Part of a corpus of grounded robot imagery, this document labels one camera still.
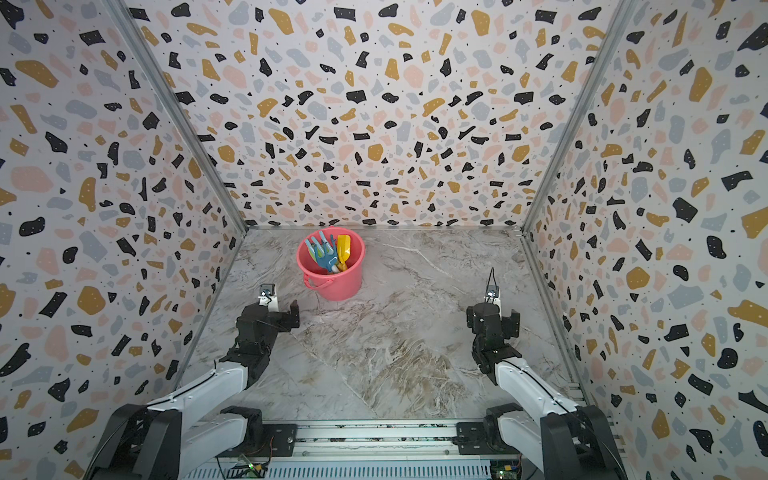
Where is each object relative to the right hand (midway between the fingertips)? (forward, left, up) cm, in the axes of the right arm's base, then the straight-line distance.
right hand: (498, 308), depth 87 cm
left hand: (0, +64, +3) cm, 64 cm away
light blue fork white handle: (+16, +55, +7) cm, 58 cm away
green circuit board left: (-40, +64, -10) cm, 76 cm away
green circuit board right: (-37, +2, -11) cm, 39 cm away
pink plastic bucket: (+5, +47, +2) cm, 47 cm away
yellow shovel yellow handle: (+18, +48, +4) cm, 51 cm away
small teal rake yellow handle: (+14, +52, +4) cm, 54 cm away
